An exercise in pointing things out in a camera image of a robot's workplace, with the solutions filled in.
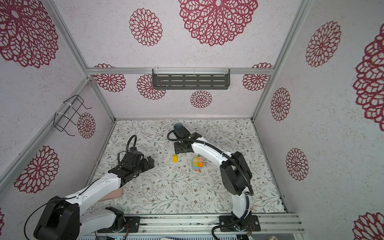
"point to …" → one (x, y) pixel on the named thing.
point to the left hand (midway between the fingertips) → (147, 165)
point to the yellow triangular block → (175, 158)
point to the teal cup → (177, 125)
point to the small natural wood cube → (195, 159)
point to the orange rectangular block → (200, 164)
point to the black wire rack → (68, 111)
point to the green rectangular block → (195, 164)
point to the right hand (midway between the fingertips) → (179, 146)
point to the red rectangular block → (197, 170)
